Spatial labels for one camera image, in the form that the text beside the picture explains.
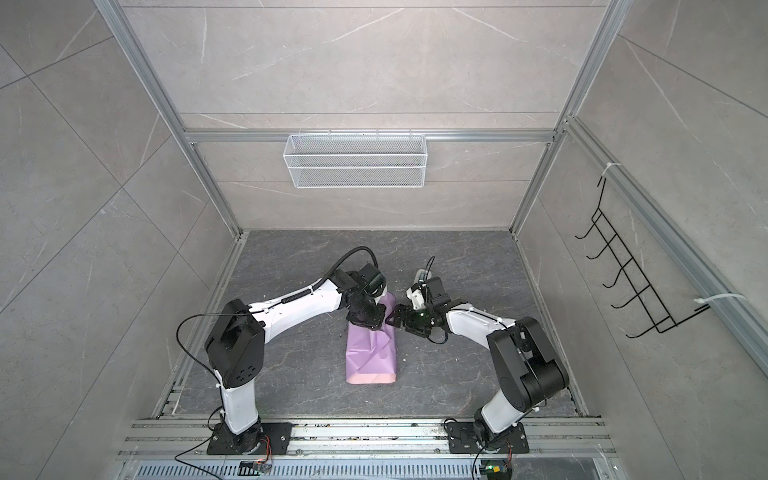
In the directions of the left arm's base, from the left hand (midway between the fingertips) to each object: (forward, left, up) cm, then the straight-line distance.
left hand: (383, 321), depth 86 cm
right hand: (+1, -4, -4) cm, 6 cm away
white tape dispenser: (+20, -17, -6) cm, 27 cm away
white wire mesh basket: (+50, +8, +22) cm, 55 cm away
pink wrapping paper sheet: (-10, +4, 0) cm, 11 cm away
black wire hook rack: (-14, -57, +25) cm, 63 cm away
